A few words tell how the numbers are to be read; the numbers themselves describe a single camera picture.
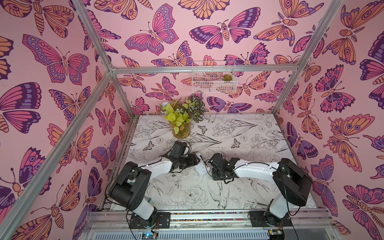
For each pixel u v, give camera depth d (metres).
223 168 0.67
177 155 0.73
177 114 0.92
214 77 0.95
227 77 0.93
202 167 0.87
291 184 0.45
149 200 0.80
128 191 0.44
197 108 0.94
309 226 0.72
